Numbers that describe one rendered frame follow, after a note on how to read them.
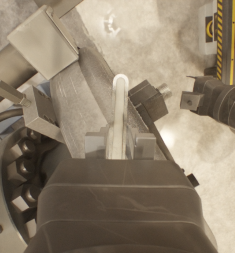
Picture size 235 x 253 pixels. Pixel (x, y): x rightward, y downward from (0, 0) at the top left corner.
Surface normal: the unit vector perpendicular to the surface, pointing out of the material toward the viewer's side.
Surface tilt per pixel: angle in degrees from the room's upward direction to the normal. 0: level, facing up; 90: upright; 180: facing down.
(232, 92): 72
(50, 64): 22
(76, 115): 42
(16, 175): 11
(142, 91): 54
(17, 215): 90
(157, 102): 36
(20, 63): 18
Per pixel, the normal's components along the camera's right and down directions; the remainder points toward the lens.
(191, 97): -0.26, 0.44
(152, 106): 0.36, 0.74
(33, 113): -0.38, -0.36
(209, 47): 0.05, 0.35
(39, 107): 0.83, -0.53
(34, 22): 0.26, 0.62
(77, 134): -0.28, -0.20
